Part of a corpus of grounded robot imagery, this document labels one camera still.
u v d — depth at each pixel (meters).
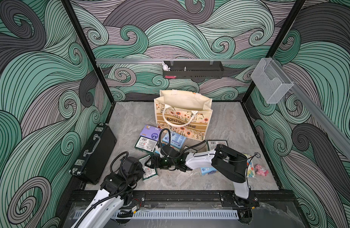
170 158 0.67
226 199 0.73
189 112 0.79
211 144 0.89
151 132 0.93
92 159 0.68
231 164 0.49
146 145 0.88
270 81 0.80
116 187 0.53
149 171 0.78
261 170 0.80
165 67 0.85
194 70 0.95
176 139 0.90
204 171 0.79
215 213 0.70
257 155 0.90
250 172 0.78
